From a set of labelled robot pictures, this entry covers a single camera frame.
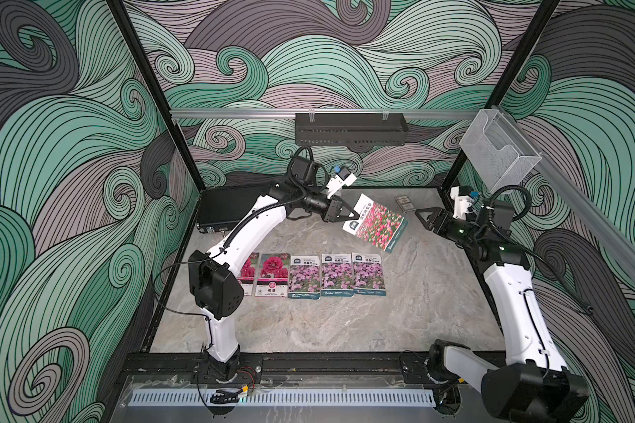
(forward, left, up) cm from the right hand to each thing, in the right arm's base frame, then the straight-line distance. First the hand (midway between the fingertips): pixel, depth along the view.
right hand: (419, 214), depth 74 cm
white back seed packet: (-6, +34, -28) cm, 45 cm away
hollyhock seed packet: (-4, +55, -27) cm, 61 cm away
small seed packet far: (+29, -10, -28) cm, 41 cm away
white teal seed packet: (-5, +22, -28) cm, 36 cm away
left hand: (-3, +19, +5) cm, 20 cm away
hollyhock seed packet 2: (-5, +45, -28) cm, 53 cm away
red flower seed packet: (-4, +13, +1) cm, 14 cm away
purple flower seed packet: (-5, +11, -28) cm, 31 cm away
